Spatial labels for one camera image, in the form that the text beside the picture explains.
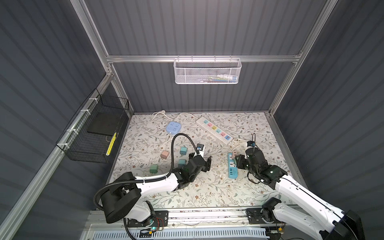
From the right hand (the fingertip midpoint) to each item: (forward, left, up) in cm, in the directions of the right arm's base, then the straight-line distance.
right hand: (238, 158), depth 82 cm
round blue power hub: (+29, +40, -9) cm, 51 cm away
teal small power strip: (-3, +2, -9) cm, 10 cm away
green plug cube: (-2, +49, -9) cm, 50 cm away
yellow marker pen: (+2, +63, +18) cm, 65 cm away
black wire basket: (+4, +74, +18) cm, 77 cm away
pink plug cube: (+9, +45, -12) cm, 47 cm away
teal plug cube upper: (+11, +32, -10) cm, 35 cm away
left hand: (+2, +18, +1) cm, 18 cm away
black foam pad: (+11, +70, +18) cm, 73 cm away
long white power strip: (+25, +6, -9) cm, 28 cm away
